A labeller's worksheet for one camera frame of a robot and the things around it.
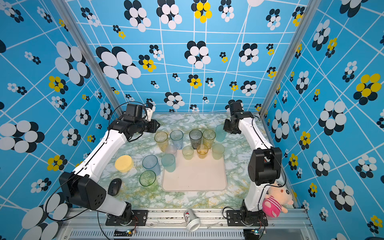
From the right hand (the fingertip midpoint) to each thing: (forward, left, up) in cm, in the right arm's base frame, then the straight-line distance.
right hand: (229, 129), depth 92 cm
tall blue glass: (-3, +33, -4) cm, 34 cm away
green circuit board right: (-52, -6, -14) cm, 54 cm away
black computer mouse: (-31, +66, -12) cm, 75 cm away
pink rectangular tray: (-23, +21, -15) cm, 34 cm away
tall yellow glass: (-2, +44, -7) cm, 45 cm away
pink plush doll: (-37, -20, -8) cm, 43 cm away
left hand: (-5, +41, +11) cm, 43 cm away
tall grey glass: (-1, +22, -6) cm, 22 cm away
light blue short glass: (-19, +47, -7) cm, 52 cm away
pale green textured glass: (-12, +8, -6) cm, 15 cm away
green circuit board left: (-52, +57, -17) cm, 80 cm away
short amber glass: (-8, +17, -11) cm, 22 cm away
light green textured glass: (-9, +27, -12) cm, 31 cm away
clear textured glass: (-8, +37, -11) cm, 40 cm away
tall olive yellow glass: (+3, +12, -13) cm, 19 cm away
